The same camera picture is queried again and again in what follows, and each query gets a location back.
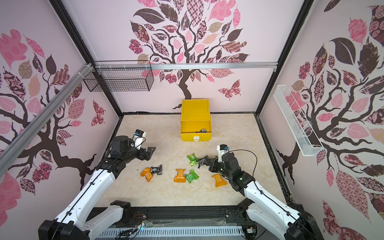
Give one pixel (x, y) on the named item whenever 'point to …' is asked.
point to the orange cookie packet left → (147, 173)
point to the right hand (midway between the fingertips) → (207, 161)
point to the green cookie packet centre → (192, 176)
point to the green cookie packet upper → (192, 159)
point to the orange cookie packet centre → (180, 177)
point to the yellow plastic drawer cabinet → (195, 120)
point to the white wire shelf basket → (304, 136)
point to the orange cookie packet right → (219, 181)
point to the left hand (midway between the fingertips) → (146, 148)
